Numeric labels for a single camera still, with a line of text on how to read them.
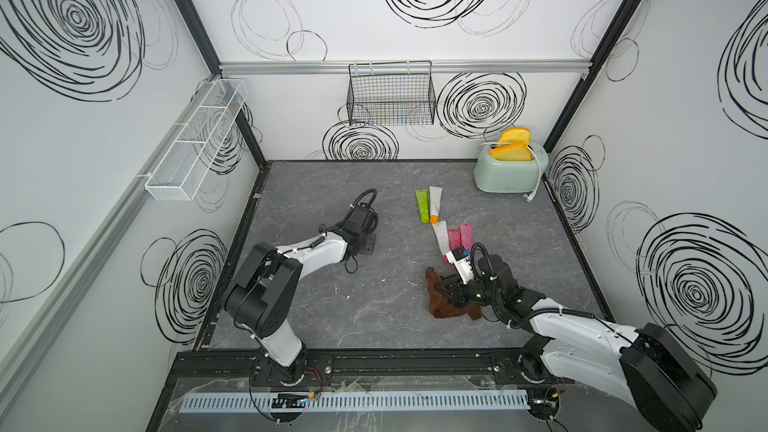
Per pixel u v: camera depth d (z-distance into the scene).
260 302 0.45
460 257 0.75
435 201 1.05
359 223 0.74
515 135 0.99
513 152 0.96
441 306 0.79
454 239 0.96
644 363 0.41
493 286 0.64
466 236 0.98
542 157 1.00
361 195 0.75
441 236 0.97
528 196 1.06
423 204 1.05
